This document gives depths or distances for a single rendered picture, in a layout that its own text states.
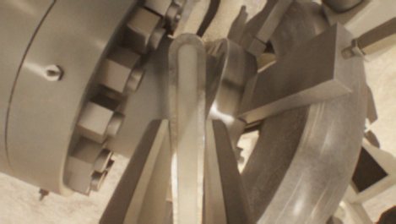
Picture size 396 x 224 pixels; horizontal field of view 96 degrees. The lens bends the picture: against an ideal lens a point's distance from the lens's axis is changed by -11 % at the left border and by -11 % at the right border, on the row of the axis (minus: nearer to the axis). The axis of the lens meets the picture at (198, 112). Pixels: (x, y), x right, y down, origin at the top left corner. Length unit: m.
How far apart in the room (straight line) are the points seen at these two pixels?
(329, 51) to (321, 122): 0.08
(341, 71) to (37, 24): 0.34
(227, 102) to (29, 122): 0.29
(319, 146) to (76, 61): 0.30
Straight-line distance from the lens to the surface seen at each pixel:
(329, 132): 0.26
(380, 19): 0.34
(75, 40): 0.29
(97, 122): 0.30
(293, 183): 0.25
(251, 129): 0.59
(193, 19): 1.08
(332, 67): 0.23
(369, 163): 0.68
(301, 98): 0.26
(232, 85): 0.37
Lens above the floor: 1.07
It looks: 57 degrees down
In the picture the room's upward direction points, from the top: 176 degrees counter-clockwise
